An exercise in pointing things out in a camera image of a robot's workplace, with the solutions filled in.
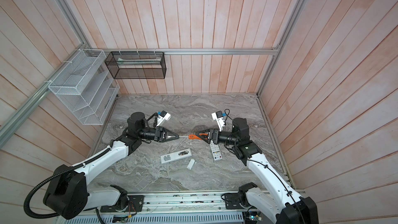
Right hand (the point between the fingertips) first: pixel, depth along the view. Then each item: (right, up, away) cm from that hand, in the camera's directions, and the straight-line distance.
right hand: (200, 134), depth 70 cm
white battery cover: (-5, -19, +16) cm, 26 cm away
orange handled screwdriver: (-3, -1, -2) cm, 4 cm away
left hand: (-11, -3, -2) cm, 11 cm away
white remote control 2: (+10, -13, +18) cm, 25 cm away
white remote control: (-13, -15, +17) cm, 27 cm away
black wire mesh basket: (-43, +42, +34) cm, 69 cm away
